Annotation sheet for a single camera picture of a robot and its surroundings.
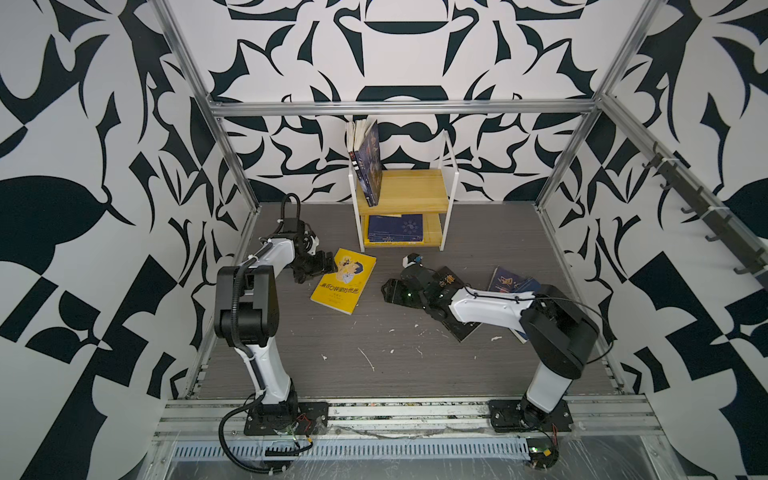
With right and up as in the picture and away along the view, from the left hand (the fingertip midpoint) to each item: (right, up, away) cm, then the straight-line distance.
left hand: (325, 266), depth 96 cm
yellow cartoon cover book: (+5, -7, -2) cm, 9 cm away
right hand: (+20, -5, -7) cm, 22 cm away
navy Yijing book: (+21, +12, +8) cm, 26 cm away
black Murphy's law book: (+38, -6, 0) cm, 39 cm away
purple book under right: (+57, -5, +1) cm, 58 cm away
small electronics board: (+56, -41, -25) cm, 74 cm away
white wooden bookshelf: (+28, +18, -5) cm, 33 cm away
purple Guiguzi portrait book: (+14, +30, -11) cm, 35 cm away
